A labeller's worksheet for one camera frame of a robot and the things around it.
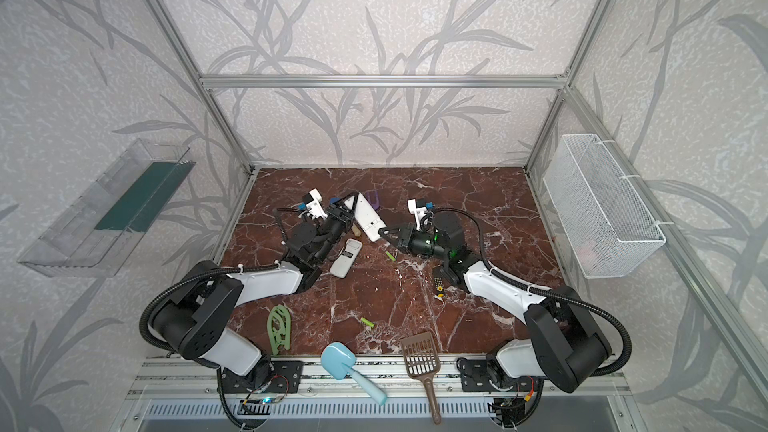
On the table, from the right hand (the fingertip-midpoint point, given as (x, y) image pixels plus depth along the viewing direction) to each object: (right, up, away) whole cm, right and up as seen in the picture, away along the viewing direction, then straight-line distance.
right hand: (381, 226), depth 76 cm
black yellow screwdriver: (+16, -19, +11) cm, 27 cm away
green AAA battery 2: (+1, -12, +20) cm, 24 cm away
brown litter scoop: (+11, -35, +1) cm, 37 cm away
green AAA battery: (-4, -28, +6) cm, 29 cm away
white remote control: (-13, -14, +16) cm, 25 cm away
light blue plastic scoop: (-11, -35, +1) cm, 37 cm away
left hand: (-5, +10, +2) cm, 12 cm away
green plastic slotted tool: (-28, -28, +5) cm, 40 cm away
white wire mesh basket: (+49, +1, -15) cm, 51 cm away
